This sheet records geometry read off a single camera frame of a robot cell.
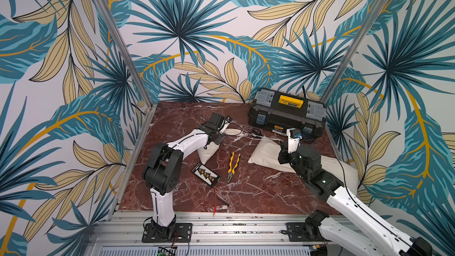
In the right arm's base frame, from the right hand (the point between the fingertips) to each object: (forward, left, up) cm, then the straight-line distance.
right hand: (271, 145), depth 75 cm
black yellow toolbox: (+25, -15, -5) cm, 30 cm away
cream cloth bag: (+8, +30, -17) cm, 36 cm away
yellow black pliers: (-2, +17, -22) cm, 27 cm away
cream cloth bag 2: (+5, -1, -16) cm, 16 cm away
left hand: (+17, +24, -14) cm, 33 cm away
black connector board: (-4, +30, -21) cm, 36 cm away
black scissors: (+24, 0, -22) cm, 32 cm away
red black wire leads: (-13, +24, -23) cm, 36 cm away
